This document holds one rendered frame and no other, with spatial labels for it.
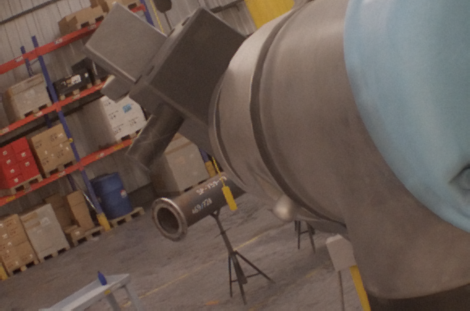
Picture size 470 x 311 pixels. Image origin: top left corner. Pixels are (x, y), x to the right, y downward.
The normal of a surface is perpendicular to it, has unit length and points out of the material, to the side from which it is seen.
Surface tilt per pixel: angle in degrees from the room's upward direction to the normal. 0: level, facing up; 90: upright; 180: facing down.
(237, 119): 71
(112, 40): 87
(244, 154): 88
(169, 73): 87
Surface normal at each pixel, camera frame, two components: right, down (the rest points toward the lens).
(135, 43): 0.28, -0.05
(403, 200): -0.66, 0.59
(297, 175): -0.80, 0.53
